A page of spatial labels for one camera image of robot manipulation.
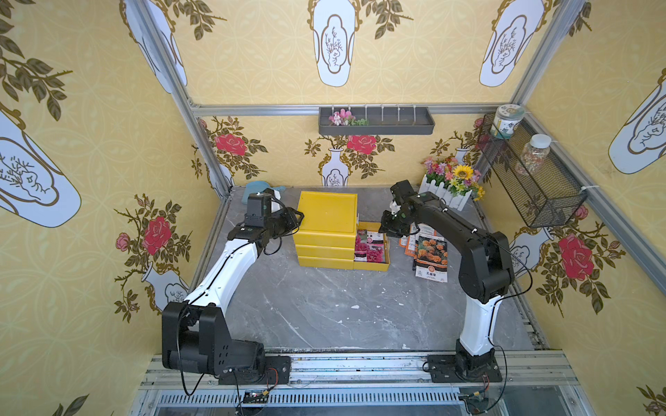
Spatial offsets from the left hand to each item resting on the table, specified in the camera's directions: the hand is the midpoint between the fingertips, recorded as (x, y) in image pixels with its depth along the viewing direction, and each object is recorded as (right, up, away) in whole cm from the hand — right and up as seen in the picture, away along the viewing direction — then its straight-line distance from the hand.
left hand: (292, 217), depth 85 cm
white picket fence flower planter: (+60, +10, +25) cm, 66 cm away
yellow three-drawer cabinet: (+11, -6, -4) cm, 13 cm away
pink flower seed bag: (+27, -12, +15) cm, 33 cm away
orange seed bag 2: (+41, -10, +16) cm, 45 cm away
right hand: (+33, -4, +10) cm, 35 cm away
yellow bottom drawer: (+24, -18, +7) cm, 31 cm away
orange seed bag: (+43, -11, +15) cm, 47 cm away
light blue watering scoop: (-23, +13, +36) cm, 45 cm away
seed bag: (+50, -16, +10) cm, 53 cm away
